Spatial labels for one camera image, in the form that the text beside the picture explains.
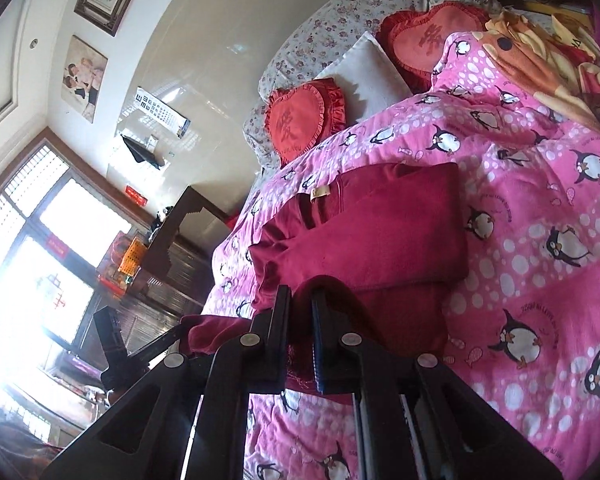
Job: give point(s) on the dark cloth on wall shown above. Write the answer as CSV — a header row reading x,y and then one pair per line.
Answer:
x,y
140,150

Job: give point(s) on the maroon knit sweater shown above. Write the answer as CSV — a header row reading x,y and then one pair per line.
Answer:
x,y
380,240

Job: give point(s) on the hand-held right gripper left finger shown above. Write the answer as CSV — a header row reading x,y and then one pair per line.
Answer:
x,y
279,345

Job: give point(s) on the orange gift box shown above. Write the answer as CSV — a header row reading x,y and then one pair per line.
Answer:
x,y
127,260

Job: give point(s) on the large red heart cushion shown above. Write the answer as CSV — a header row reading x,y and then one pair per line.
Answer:
x,y
420,40

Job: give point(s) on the window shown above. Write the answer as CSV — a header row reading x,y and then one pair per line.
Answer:
x,y
55,240

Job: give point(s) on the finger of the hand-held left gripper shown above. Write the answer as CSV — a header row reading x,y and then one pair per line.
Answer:
x,y
155,347
111,337

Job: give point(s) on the orange cartoon print blanket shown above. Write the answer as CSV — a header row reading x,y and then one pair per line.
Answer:
x,y
525,65

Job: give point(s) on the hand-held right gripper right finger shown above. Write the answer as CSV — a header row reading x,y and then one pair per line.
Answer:
x,y
321,360

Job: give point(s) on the eye chart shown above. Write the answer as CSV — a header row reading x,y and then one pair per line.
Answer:
x,y
160,110

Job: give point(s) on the small red heart cushion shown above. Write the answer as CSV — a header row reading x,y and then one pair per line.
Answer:
x,y
295,120

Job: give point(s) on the dark wooden bedside stand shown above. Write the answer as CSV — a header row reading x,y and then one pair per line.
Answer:
x,y
180,230

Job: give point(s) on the pink penguin print blanket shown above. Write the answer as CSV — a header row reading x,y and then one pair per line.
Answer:
x,y
530,200

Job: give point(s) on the dark wooden cabinet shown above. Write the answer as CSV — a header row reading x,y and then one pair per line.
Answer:
x,y
165,295

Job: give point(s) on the wall poster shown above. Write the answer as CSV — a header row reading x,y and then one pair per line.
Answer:
x,y
82,80

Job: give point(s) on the white pillow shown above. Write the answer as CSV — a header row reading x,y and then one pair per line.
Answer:
x,y
370,70

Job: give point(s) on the red wall sign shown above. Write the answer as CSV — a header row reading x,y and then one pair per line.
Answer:
x,y
136,195

